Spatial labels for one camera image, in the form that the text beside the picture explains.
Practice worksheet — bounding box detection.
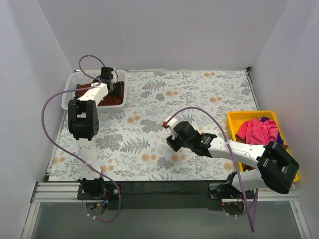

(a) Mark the brown towel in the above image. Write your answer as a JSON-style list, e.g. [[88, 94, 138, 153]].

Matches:
[[73, 81, 125, 107], [235, 133, 288, 171]]

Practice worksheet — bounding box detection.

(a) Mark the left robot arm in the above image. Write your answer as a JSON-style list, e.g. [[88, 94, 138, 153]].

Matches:
[[68, 67, 122, 199]]

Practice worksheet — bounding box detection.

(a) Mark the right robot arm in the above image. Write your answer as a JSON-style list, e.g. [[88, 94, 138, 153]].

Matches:
[[163, 119, 299, 195]]

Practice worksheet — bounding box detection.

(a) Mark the white plastic basket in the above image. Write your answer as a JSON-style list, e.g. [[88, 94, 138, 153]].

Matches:
[[61, 70, 128, 113]]

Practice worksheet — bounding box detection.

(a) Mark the yellow plastic bin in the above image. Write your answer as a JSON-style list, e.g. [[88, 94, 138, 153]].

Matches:
[[227, 110, 300, 183]]

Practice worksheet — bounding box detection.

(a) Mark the floral table mat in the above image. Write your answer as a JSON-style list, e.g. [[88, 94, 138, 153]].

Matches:
[[48, 70, 258, 182]]

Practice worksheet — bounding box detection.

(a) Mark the pink towel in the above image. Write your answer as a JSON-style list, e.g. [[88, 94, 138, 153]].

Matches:
[[237, 118, 267, 145]]

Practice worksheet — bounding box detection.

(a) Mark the purple towel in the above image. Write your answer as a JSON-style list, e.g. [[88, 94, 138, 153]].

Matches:
[[260, 117, 284, 145]]

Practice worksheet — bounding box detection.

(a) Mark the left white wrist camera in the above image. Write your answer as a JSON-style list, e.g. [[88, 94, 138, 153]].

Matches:
[[111, 68, 119, 84]]

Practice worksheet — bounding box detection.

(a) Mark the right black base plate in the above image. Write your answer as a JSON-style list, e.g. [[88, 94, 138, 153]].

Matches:
[[209, 183, 243, 200]]

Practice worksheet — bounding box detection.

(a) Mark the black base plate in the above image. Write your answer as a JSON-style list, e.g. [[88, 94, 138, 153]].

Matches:
[[209, 183, 243, 200], [77, 183, 122, 201]]

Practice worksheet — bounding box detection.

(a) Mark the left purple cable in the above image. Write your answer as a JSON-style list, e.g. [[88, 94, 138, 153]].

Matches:
[[41, 55, 122, 223]]

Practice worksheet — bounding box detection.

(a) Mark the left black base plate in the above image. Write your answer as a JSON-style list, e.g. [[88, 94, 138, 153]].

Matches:
[[77, 183, 122, 201]]

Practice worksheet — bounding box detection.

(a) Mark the aluminium frame rail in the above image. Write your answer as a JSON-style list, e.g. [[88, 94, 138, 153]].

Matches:
[[31, 182, 300, 203]]

